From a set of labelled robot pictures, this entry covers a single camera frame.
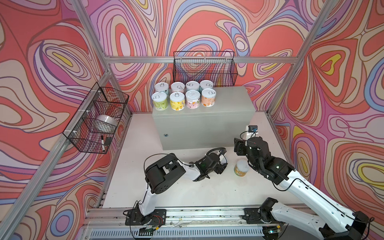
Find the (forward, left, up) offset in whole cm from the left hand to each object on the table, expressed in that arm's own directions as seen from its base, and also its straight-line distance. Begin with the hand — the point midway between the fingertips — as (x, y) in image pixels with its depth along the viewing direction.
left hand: (224, 159), depth 90 cm
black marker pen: (-2, +64, +22) cm, 68 cm away
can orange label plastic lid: (-8, -7, +6) cm, 12 cm away
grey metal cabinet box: (+19, +5, +8) cm, 21 cm away
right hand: (-1, -5, +20) cm, 21 cm away
